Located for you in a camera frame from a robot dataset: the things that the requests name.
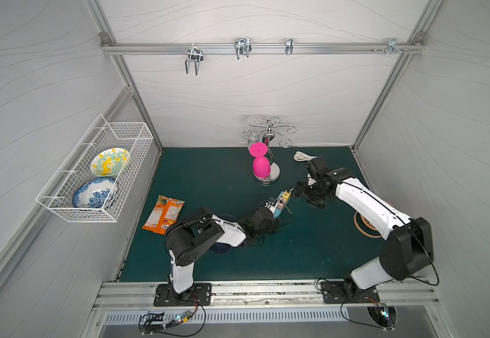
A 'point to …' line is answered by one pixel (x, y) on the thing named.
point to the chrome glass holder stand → (269, 129)
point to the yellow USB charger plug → (286, 195)
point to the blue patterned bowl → (95, 193)
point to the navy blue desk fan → (220, 248)
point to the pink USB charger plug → (281, 203)
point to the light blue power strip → (278, 211)
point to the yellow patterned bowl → (110, 162)
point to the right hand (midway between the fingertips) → (299, 196)
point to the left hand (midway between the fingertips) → (275, 215)
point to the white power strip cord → (300, 156)
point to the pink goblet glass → (262, 167)
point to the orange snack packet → (165, 213)
